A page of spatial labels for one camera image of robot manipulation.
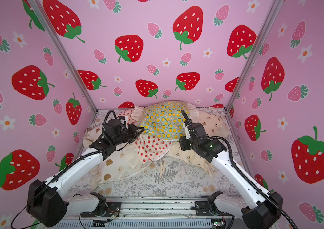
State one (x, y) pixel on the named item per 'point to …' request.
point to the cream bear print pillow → (125, 163)
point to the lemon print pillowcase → (165, 120)
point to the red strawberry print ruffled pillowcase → (142, 148)
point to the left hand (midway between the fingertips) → (146, 127)
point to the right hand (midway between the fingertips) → (179, 140)
